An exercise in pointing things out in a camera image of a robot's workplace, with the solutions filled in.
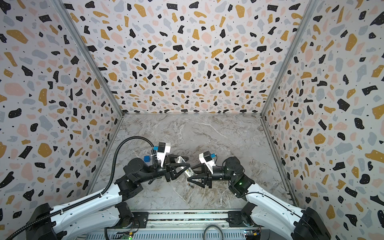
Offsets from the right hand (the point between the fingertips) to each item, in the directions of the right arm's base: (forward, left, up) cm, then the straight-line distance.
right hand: (188, 175), depth 63 cm
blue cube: (+21, +30, -27) cm, 45 cm away
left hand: (+2, 0, +7) cm, 7 cm away
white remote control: (+4, +3, +6) cm, 8 cm away
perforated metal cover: (-19, -6, -27) cm, 33 cm away
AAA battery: (+4, +1, -26) cm, 26 cm away
